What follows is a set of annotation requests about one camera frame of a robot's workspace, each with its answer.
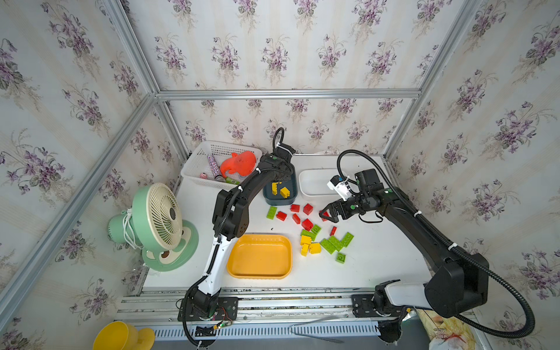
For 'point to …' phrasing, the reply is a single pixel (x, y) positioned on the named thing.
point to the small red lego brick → (333, 230)
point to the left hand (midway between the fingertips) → (282, 176)
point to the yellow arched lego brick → (275, 187)
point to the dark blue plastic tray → (291, 184)
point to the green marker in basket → (229, 180)
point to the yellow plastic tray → (260, 257)
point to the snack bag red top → (445, 333)
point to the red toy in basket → (242, 163)
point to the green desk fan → (154, 224)
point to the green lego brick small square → (316, 229)
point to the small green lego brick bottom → (340, 257)
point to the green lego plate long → (329, 246)
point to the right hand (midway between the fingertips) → (335, 209)
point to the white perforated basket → (196, 160)
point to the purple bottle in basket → (214, 165)
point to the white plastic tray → (313, 182)
